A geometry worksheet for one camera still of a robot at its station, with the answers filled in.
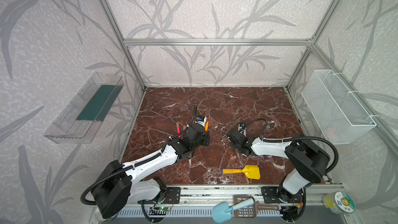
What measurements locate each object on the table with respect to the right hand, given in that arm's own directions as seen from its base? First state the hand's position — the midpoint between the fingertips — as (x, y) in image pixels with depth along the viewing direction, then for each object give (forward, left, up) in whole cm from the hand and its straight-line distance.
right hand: (235, 135), depth 94 cm
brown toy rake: (-38, -3, 0) cm, 38 cm away
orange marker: (-2, +17, +16) cm, 23 cm away
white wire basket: (-9, -39, +34) cm, 52 cm away
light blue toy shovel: (-38, +11, 0) cm, 39 cm away
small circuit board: (-37, +38, +1) cm, 53 cm away
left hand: (-2, +15, +13) cm, 20 cm away
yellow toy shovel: (-21, -6, +2) cm, 22 cm away
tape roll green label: (-35, -40, +8) cm, 54 cm away
